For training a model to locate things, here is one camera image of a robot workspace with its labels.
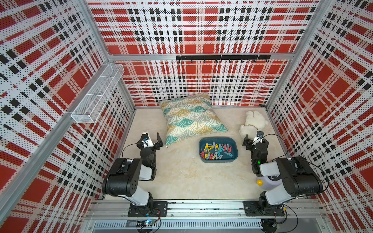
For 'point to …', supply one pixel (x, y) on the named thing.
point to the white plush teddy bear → (254, 122)
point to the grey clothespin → (213, 145)
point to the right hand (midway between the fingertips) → (256, 135)
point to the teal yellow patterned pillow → (190, 116)
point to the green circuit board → (146, 223)
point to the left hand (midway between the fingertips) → (153, 134)
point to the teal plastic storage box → (218, 149)
